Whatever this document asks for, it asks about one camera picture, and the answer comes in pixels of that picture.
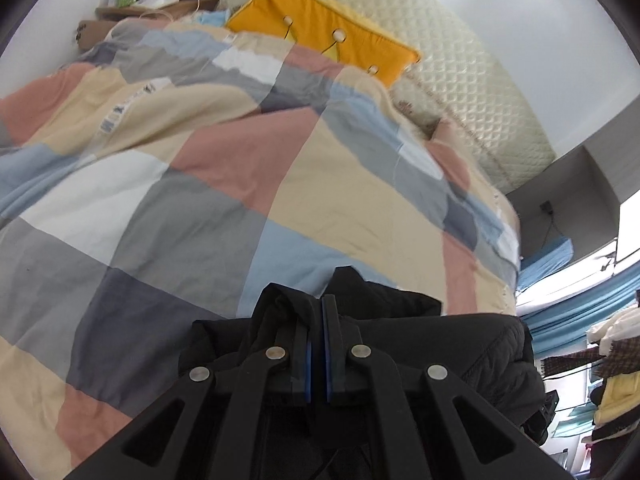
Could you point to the black wall plug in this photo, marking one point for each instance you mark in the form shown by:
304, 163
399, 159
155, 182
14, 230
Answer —
547, 207

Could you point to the white grey wardrobe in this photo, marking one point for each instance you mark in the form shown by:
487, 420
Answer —
565, 185

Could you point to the beige floral pillow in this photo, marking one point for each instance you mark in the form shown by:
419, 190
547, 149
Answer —
415, 105

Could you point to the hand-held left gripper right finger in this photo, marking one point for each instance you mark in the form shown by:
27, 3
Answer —
328, 360

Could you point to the blue towel cloth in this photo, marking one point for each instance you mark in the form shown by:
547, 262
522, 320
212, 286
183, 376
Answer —
547, 260

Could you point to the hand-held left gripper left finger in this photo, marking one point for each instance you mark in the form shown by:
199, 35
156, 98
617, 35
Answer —
307, 375

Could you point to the yellow crown print pillow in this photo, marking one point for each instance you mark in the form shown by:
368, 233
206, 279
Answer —
310, 15

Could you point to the black puffer jacket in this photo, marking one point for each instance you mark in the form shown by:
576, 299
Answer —
475, 345

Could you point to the yellow white hanging clothes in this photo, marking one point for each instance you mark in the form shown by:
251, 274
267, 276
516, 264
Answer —
617, 395

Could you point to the cream quilted headboard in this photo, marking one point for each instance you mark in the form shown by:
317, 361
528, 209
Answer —
475, 85

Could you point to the blue curtain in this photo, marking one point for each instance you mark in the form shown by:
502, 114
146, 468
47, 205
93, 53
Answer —
590, 300

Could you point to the patchwork checked duvet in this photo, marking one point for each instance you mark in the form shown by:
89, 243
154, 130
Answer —
200, 210

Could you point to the light blue pillow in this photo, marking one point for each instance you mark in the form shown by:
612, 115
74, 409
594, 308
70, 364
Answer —
212, 17

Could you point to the brown wooden nightstand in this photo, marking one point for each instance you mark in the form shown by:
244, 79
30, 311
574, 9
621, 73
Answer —
90, 35

